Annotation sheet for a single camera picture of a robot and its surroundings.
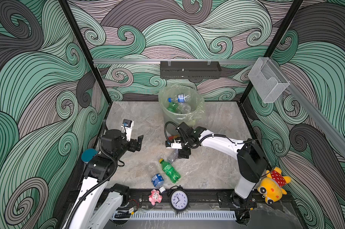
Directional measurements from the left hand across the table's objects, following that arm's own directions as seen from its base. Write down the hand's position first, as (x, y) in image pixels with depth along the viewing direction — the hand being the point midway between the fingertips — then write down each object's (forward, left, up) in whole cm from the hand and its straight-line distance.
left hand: (133, 132), depth 69 cm
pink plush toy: (-24, -11, -23) cm, 35 cm away
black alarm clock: (-25, -23, -24) cm, 42 cm away
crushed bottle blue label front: (-17, -12, -21) cm, 30 cm away
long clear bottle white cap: (-1, -20, -26) cm, 33 cm away
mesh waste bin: (+29, -27, -9) cm, 40 cm away
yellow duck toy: (-20, -70, -20) cm, 76 cm away
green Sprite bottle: (-14, -21, -23) cm, 34 cm away
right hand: (+1, -23, -20) cm, 31 cm away
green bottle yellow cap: (+31, -20, -15) cm, 40 cm away
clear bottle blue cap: (+29, -26, -4) cm, 39 cm away
